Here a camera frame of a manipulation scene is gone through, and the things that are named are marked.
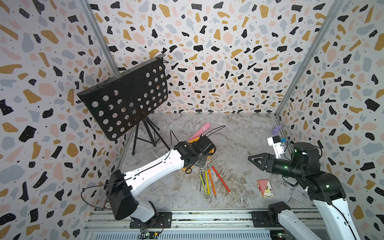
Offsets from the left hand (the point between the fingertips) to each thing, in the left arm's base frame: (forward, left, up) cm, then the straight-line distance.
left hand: (201, 158), depth 77 cm
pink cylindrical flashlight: (+31, +1, -17) cm, 36 cm away
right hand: (-8, -21, +14) cm, 26 cm away
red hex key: (+3, -8, -17) cm, 19 cm away
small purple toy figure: (+29, -54, -15) cm, 63 cm away
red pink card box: (-10, -35, -16) cm, 40 cm away
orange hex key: (-5, -6, -18) cm, 20 cm away
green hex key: (-11, -2, -17) cm, 21 cm away
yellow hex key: (-10, -4, -17) cm, 20 cm away
